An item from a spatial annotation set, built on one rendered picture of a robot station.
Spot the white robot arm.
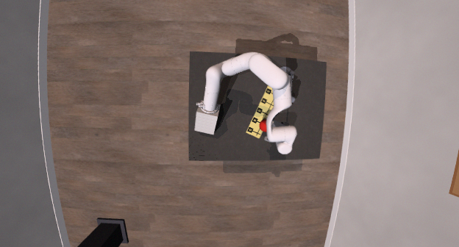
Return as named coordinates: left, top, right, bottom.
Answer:
left=196, top=52, right=297, bottom=154

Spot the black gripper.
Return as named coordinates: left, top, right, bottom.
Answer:
left=272, top=120, right=285, bottom=127

